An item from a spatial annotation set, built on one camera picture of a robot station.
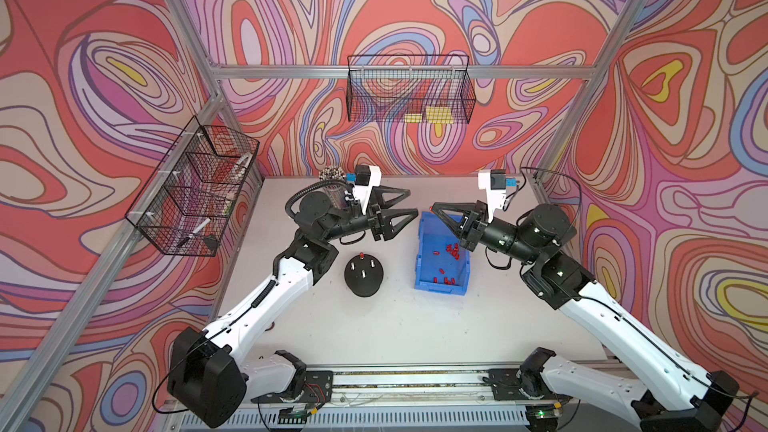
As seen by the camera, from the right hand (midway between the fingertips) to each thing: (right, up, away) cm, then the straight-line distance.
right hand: (432, 217), depth 58 cm
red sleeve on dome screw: (-16, -12, +27) cm, 34 cm away
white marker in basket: (-57, -5, +14) cm, 58 cm away
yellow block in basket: (+7, +30, +33) cm, 46 cm away
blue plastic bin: (+9, -16, +39) cm, 43 cm away
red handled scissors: (-42, -33, +25) cm, 59 cm away
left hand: (-3, +2, +2) cm, 4 cm away
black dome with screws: (-15, -18, +24) cm, 33 cm away
